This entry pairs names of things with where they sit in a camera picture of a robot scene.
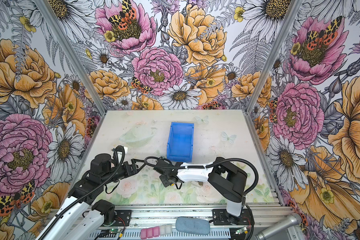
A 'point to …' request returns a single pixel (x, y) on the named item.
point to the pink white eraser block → (155, 231)
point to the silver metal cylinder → (292, 220)
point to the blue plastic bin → (180, 142)
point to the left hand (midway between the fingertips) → (142, 169)
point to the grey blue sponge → (193, 225)
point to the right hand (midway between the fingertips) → (169, 182)
